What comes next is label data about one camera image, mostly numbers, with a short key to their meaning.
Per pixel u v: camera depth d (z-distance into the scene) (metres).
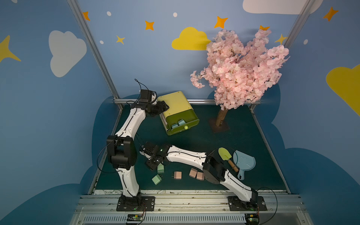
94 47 0.84
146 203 0.75
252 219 0.73
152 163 0.77
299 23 0.75
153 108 0.79
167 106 0.88
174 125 0.88
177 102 0.96
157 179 0.81
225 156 0.94
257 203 0.64
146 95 0.71
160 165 0.78
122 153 0.51
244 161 0.91
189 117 0.94
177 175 0.82
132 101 0.63
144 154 0.69
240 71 0.63
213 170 0.57
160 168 0.84
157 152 0.66
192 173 0.83
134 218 0.72
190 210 0.74
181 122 0.90
